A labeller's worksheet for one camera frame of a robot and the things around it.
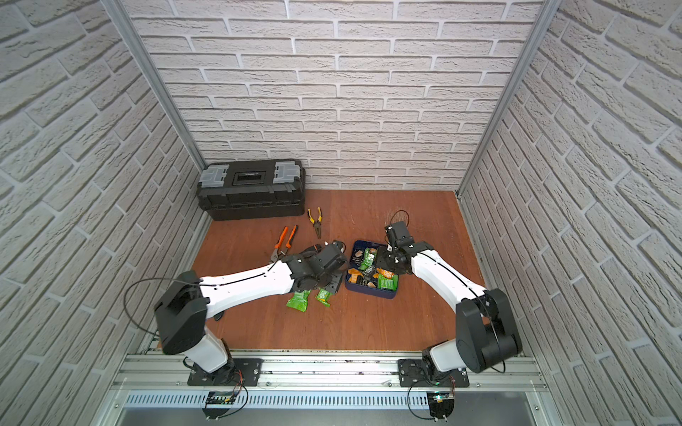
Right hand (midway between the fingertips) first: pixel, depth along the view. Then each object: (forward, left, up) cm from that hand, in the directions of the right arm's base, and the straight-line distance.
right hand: (383, 261), depth 89 cm
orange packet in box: (-2, +10, -6) cm, 12 cm away
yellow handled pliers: (+23, +23, -6) cm, 33 cm away
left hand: (-5, +15, +2) cm, 16 cm away
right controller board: (-40, -11, -9) cm, 43 cm away
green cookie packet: (-9, +29, -7) cm, 32 cm away
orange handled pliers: (+9, +39, -6) cm, 40 cm away
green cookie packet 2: (-9, +21, -6) cm, 23 cm away
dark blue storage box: (+5, +7, -5) cm, 9 cm away
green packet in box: (-6, 0, -4) cm, 7 cm away
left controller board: (-35, +51, -10) cm, 62 cm away
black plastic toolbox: (+28, +47, +9) cm, 55 cm away
